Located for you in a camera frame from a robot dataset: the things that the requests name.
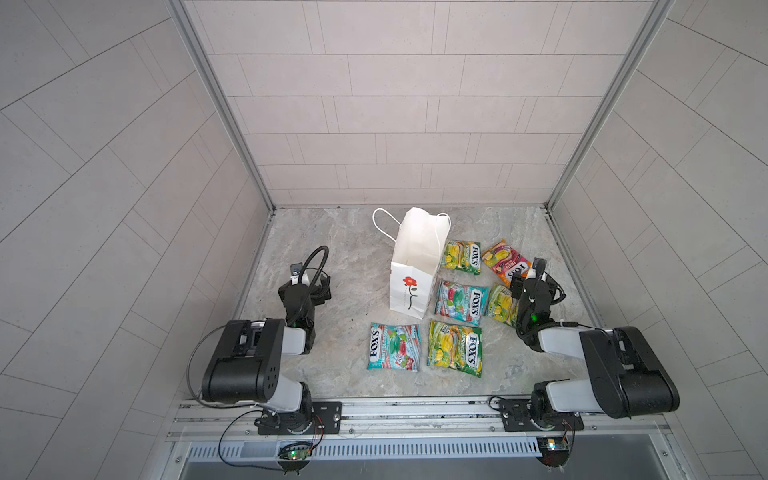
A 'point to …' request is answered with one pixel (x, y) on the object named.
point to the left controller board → (295, 453)
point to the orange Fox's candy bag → (505, 261)
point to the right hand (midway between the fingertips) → (530, 270)
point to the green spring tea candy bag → (466, 256)
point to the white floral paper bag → (416, 259)
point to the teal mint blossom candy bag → (462, 302)
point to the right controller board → (554, 450)
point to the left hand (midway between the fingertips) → (314, 271)
